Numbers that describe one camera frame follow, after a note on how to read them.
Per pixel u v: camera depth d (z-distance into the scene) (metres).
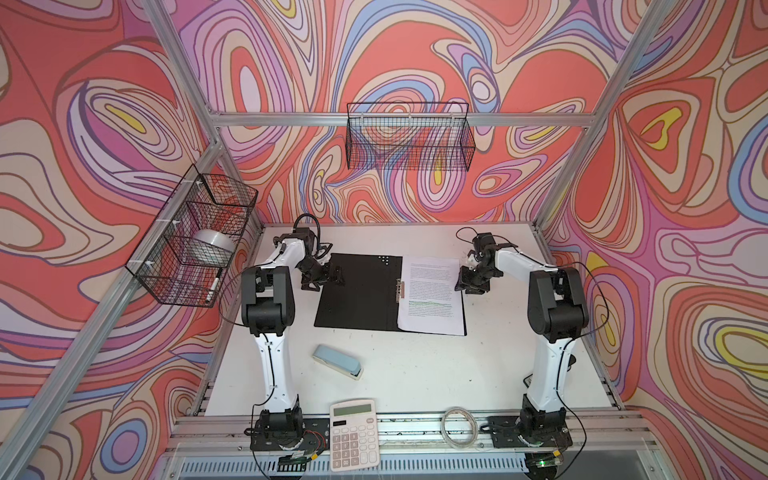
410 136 0.96
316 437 0.73
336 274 0.93
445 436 0.72
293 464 0.72
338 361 0.83
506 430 0.73
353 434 0.72
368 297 0.99
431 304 0.96
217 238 0.74
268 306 0.59
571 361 0.80
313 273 0.91
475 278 0.89
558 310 0.56
